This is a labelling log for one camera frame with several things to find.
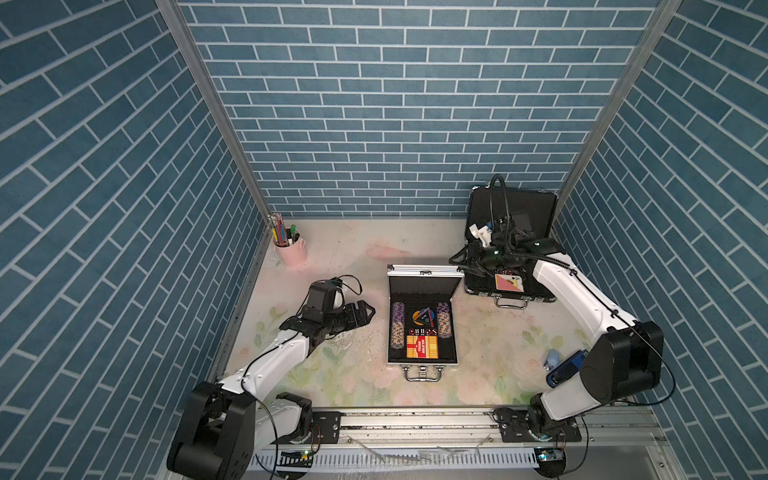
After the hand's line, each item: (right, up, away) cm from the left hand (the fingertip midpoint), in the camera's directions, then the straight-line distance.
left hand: (371, 315), depth 85 cm
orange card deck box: (+15, -9, 0) cm, 17 cm away
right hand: (+23, +15, -5) cm, 28 cm away
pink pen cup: (-29, +20, +17) cm, 39 cm away
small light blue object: (+50, -11, -4) cm, 52 cm away
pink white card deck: (+45, +8, +14) cm, 48 cm away
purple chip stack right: (+22, -1, +6) cm, 22 cm away
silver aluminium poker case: (+14, +8, +2) cm, 16 cm away
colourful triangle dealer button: (+16, -2, +7) cm, 17 cm away
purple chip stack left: (+8, -4, +4) cm, 9 cm away
